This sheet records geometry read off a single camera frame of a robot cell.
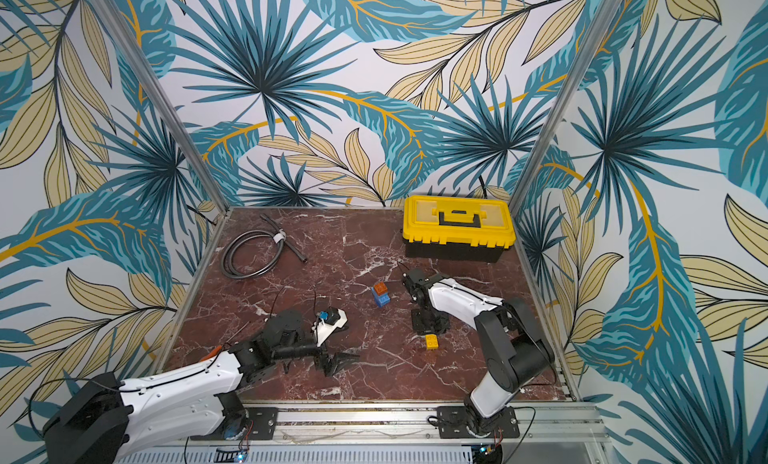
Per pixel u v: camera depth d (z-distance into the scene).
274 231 1.10
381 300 0.90
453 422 0.73
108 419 0.40
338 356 0.66
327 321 0.66
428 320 0.76
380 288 0.88
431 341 0.86
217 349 0.85
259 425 0.73
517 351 0.46
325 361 0.68
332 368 0.68
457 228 0.93
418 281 0.75
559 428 0.75
